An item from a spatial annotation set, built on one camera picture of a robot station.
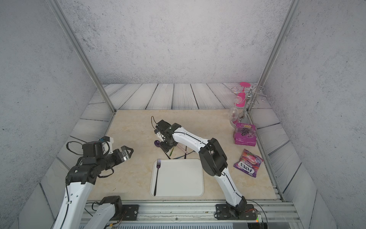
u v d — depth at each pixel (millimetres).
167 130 682
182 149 968
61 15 729
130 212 728
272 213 742
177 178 847
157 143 988
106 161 597
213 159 548
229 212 646
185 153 945
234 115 1040
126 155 658
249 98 933
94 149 546
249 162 888
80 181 461
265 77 988
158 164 903
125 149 659
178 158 936
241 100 871
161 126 737
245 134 961
